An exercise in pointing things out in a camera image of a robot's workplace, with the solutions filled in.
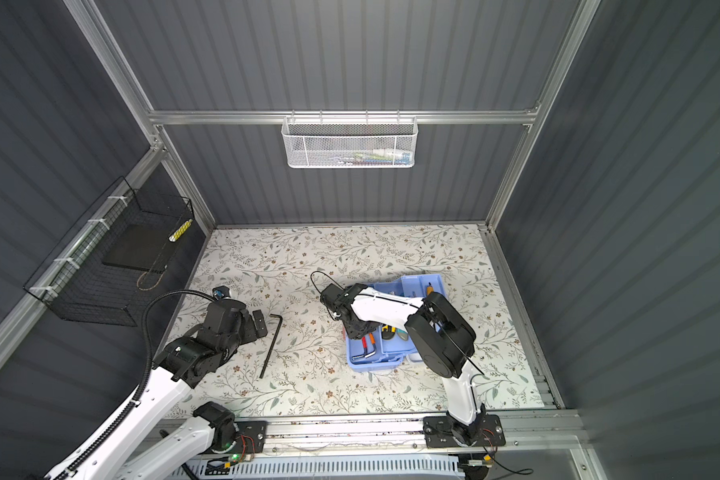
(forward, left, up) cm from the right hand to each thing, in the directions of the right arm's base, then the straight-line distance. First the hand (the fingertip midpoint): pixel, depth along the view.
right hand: (368, 329), depth 92 cm
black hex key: (-5, +29, 0) cm, 29 cm away
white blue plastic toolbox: (-9, -6, +7) cm, 13 cm away
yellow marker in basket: (+17, +52, +28) cm, 61 cm away
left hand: (-5, +31, +15) cm, 35 cm away
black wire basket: (+3, +63, +30) cm, 70 cm away
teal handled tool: (-5, -10, +7) cm, 13 cm away
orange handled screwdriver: (+8, -19, +10) cm, 22 cm away
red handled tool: (-6, +1, 0) cm, 6 cm away
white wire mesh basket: (+75, +7, +20) cm, 78 cm away
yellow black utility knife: (-4, -6, +8) cm, 11 cm away
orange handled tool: (-4, -2, +1) cm, 5 cm away
